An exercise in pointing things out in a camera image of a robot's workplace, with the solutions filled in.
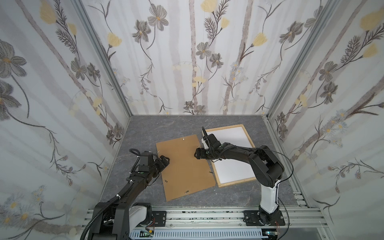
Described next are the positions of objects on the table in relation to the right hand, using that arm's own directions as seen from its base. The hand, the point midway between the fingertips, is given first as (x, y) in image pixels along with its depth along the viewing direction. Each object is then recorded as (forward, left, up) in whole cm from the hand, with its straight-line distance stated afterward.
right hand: (195, 152), depth 94 cm
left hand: (-6, +18, +4) cm, 20 cm away
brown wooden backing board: (-13, +6, -3) cm, 15 cm away
